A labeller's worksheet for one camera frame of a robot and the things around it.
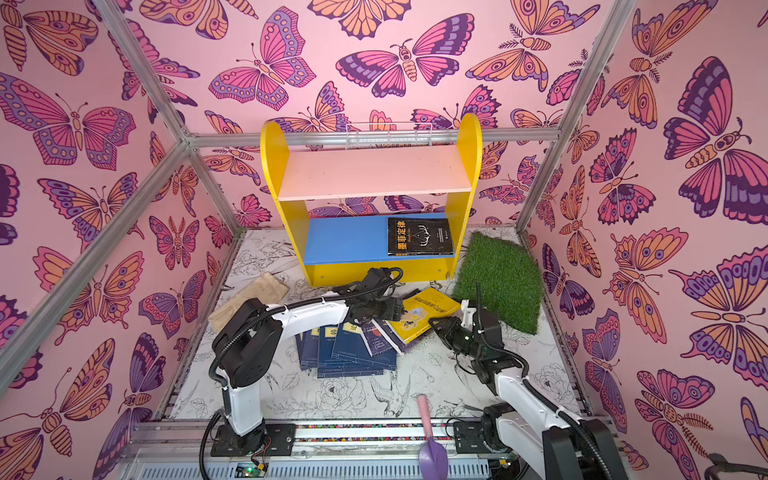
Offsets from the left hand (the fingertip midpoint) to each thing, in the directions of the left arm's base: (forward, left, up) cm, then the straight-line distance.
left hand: (400, 307), depth 91 cm
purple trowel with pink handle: (-38, -7, -4) cm, 39 cm away
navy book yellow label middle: (-18, +20, -1) cm, 26 cm away
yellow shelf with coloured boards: (+17, +18, +8) cm, 25 cm away
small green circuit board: (-40, +37, -8) cm, 55 cm away
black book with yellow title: (+21, -7, +9) cm, 24 cm away
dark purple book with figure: (-10, +2, 0) cm, 10 cm away
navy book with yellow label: (-12, +14, 0) cm, 19 cm away
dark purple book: (-11, +7, -1) cm, 13 cm away
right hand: (-6, -9, +4) cm, 11 cm away
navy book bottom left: (-13, +26, -1) cm, 29 cm away
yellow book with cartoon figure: (-1, -6, 0) cm, 6 cm away
